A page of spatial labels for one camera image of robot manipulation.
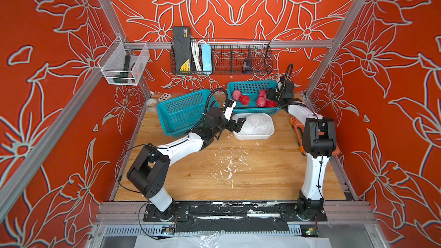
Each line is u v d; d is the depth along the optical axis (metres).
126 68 0.85
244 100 1.10
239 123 0.74
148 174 0.44
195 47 0.85
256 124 0.90
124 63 0.87
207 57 0.90
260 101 1.07
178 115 1.09
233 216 0.73
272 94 0.92
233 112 0.73
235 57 0.97
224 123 0.67
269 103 1.06
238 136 0.94
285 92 0.81
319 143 0.56
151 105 1.13
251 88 1.18
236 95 1.13
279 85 0.86
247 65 0.90
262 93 1.13
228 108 0.71
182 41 0.86
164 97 1.14
